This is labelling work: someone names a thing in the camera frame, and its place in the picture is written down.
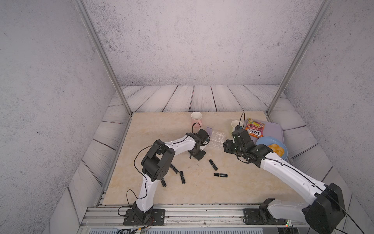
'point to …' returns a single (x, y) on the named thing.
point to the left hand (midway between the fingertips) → (200, 157)
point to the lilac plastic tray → (272, 129)
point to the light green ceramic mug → (235, 123)
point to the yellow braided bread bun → (277, 149)
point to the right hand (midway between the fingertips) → (226, 144)
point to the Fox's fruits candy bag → (254, 128)
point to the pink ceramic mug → (196, 117)
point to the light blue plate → (268, 140)
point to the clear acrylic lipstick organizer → (217, 140)
